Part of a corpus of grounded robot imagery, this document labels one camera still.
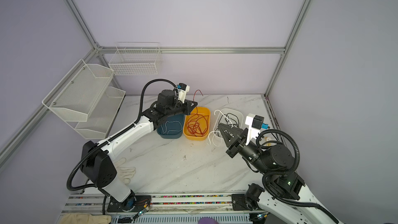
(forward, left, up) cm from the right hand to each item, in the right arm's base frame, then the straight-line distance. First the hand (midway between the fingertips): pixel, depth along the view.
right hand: (217, 126), depth 50 cm
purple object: (-22, +3, -45) cm, 50 cm away
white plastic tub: (+38, -17, -40) cm, 58 cm away
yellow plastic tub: (+29, +11, -41) cm, 52 cm away
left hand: (+24, +9, -16) cm, 30 cm away
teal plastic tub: (+27, +27, -41) cm, 56 cm away
